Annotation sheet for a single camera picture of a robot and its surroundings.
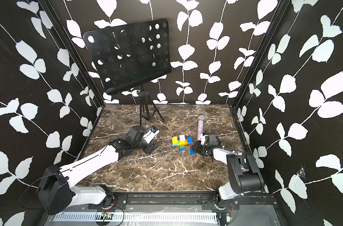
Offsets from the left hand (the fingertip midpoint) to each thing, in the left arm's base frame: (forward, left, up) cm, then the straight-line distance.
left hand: (155, 140), depth 82 cm
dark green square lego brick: (+1, -17, -10) cm, 20 cm away
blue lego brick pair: (+1, -21, -3) cm, 21 cm away
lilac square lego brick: (+1, -16, -1) cm, 16 cm away
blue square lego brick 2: (-2, -23, -15) cm, 27 cm away
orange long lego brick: (+1, -19, -6) cm, 19 cm away
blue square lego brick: (+1, -16, -14) cm, 22 cm away
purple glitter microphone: (+18, -31, -13) cm, 38 cm away
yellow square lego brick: (+1, -11, -2) cm, 12 cm away
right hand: (+2, -24, -13) cm, 27 cm away
